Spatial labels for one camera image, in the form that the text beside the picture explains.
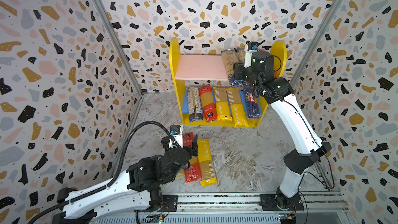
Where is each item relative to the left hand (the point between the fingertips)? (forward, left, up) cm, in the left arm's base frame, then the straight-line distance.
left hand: (188, 135), depth 64 cm
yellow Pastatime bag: (+17, -26, -13) cm, 34 cm away
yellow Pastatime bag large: (+30, -18, -14) cm, 37 cm away
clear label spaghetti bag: (+28, -1, -13) cm, 31 cm away
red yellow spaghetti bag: (+30, -9, -14) cm, 34 cm away
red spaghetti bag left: (-8, 0, -27) cm, 28 cm away
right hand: (+25, -21, +19) cm, 38 cm away
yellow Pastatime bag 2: (-7, -8, -28) cm, 29 cm away
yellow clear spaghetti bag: (-8, +6, -29) cm, 30 cm away
